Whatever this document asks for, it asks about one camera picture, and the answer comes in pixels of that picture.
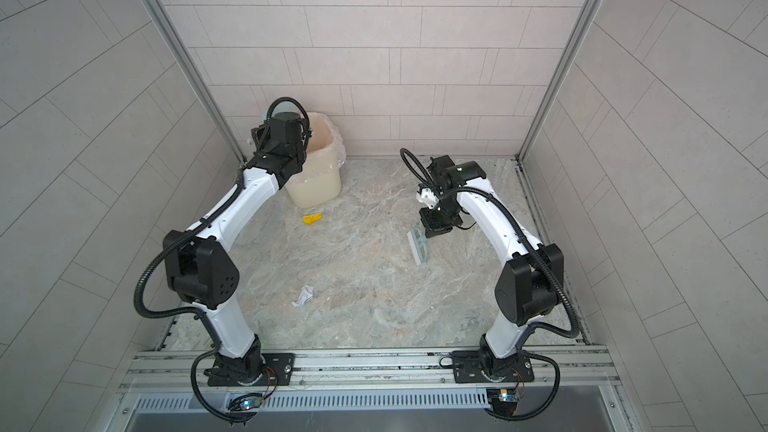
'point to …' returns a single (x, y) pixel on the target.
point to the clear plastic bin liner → (320, 179)
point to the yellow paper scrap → (310, 219)
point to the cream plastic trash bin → (318, 184)
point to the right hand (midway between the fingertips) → (426, 232)
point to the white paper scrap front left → (305, 294)
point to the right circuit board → (503, 400)
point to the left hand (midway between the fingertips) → (255, 123)
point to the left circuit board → (246, 402)
